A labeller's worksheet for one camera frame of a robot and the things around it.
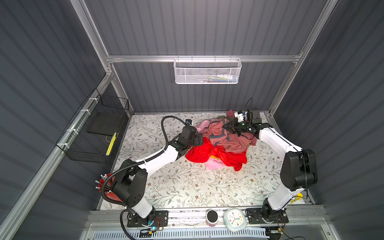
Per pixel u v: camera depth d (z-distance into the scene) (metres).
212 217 0.70
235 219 0.71
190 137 0.67
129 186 0.45
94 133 0.74
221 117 1.16
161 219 0.72
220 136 0.91
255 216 0.73
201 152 0.90
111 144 0.69
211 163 0.92
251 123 0.71
